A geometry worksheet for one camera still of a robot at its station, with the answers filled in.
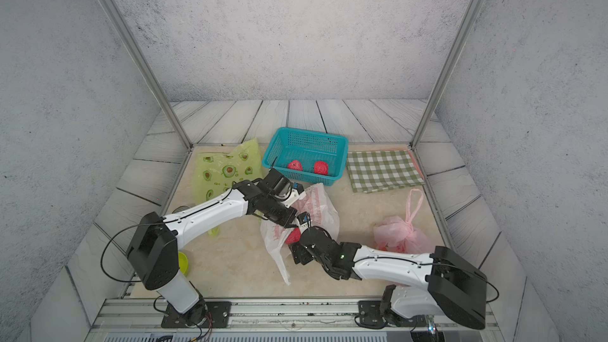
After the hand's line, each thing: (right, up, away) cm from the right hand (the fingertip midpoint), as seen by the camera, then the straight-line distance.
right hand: (299, 241), depth 80 cm
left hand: (+1, +5, -1) cm, 5 cm away
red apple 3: (+8, +24, +24) cm, 35 cm away
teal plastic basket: (+4, +30, +38) cm, 48 cm away
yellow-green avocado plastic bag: (-39, +22, +27) cm, 52 cm away
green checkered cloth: (+33, +23, +31) cm, 50 cm away
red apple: (-2, +2, -3) cm, 4 cm away
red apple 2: (-3, +25, +25) cm, 36 cm away
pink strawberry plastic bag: (+30, +4, -4) cm, 31 cm away
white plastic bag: (+5, +10, +3) cm, 12 cm away
